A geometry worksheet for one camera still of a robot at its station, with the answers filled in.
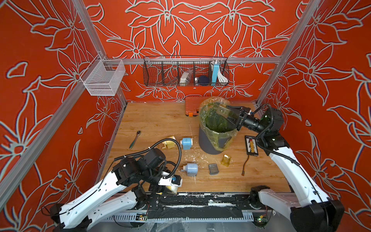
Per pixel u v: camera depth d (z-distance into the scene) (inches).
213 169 33.1
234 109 23.6
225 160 34.5
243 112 23.5
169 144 35.4
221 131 26.9
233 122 24.9
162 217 27.4
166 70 39.4
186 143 34.4
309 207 14.6
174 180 20.5
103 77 36.5
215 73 33.9
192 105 44.2
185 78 36.0
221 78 36.1
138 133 39.5
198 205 28.7
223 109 25.0
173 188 23.2
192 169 29.9
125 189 18.1
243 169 33.1
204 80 37.7
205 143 29.5
